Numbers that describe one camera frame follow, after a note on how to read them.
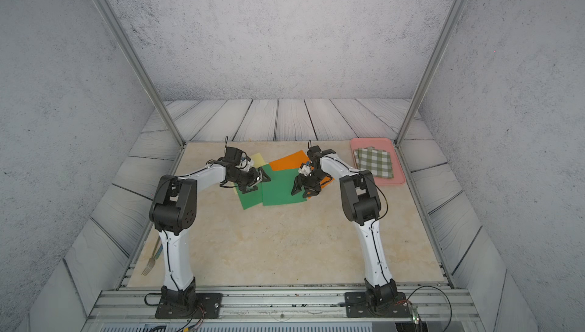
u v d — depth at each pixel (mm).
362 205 611
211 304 729
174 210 566
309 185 910
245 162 915
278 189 1025
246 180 913
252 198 988
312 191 934
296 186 931
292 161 1143
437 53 873
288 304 743
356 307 720
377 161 1111
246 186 937
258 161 1143
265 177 960
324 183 860
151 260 826
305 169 986
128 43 851
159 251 851
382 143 1226
